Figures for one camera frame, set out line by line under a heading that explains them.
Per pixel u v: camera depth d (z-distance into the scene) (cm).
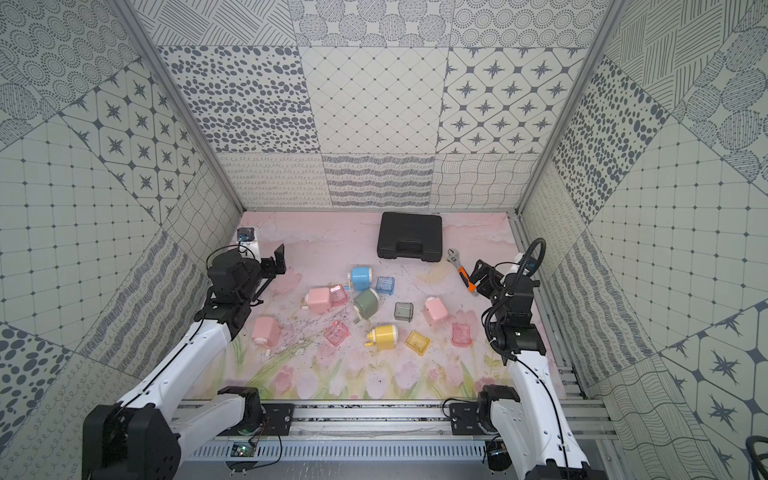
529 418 44
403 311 93
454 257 107
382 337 80
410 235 109
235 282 61
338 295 96
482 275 72
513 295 57
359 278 93
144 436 38
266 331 82
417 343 86
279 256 76
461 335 89
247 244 68
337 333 89
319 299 89
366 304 88
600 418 75
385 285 100
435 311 87
